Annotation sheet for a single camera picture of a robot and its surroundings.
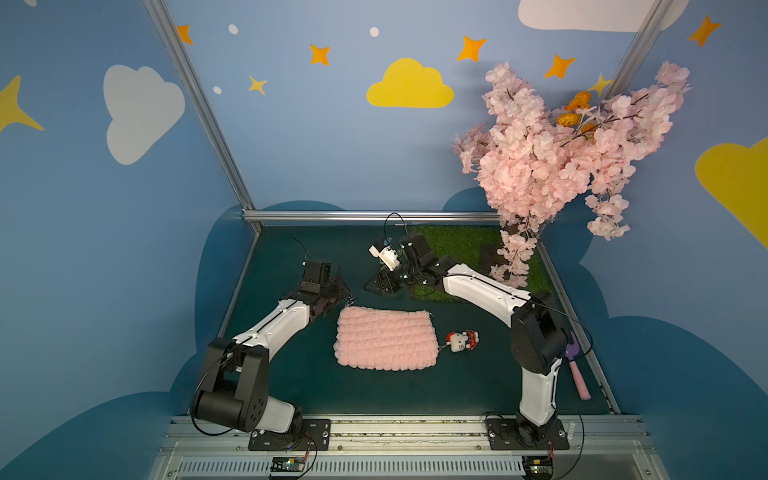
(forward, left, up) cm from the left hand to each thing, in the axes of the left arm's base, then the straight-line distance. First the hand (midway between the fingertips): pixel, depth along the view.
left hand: (349, 282), depth 91 cm
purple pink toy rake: (-17, -68, -10) cm, 70 cm away
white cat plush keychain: (-15, -34, -8) cm, 38 cm away
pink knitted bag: (-16, -9, -6) cm, 19 cm away
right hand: (-3, -8, +5) cm, 10 cm away
